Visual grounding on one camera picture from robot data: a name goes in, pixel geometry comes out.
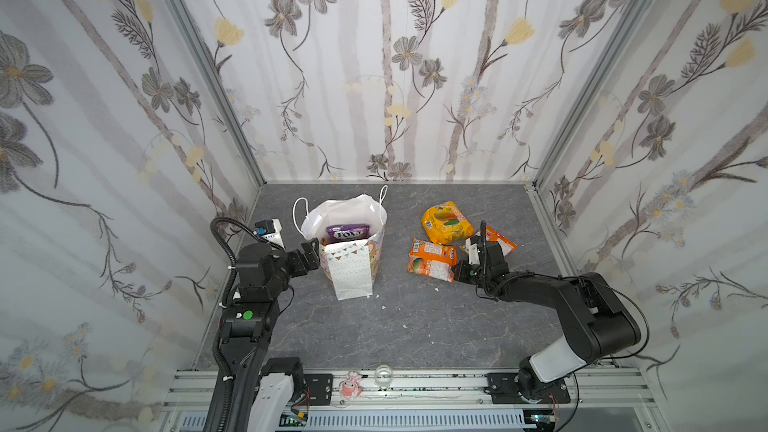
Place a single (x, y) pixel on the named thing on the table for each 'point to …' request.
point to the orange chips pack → (432, 259)
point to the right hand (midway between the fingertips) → (446, 260)
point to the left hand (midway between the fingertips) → (298, 235)
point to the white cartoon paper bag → (350, 265)
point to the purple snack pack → (351, 231)
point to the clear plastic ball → (383, 375)
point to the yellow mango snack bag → (444, 223)
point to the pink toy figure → (351, 387)
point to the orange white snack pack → (506, 245)
